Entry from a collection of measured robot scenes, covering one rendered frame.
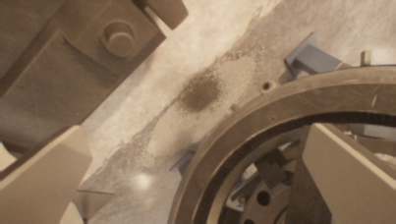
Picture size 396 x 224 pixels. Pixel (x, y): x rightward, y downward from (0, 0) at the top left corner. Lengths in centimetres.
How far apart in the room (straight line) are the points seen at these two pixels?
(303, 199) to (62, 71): 44
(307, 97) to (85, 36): 39
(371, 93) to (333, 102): 5
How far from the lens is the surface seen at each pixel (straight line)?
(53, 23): 39
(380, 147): 32
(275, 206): 54
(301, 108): 42
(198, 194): 49
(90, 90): 42
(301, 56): 92
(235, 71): 76
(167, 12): 38
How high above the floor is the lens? 55
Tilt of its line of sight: 43 degrees down
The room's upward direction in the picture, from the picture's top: 148 degrees clockwise
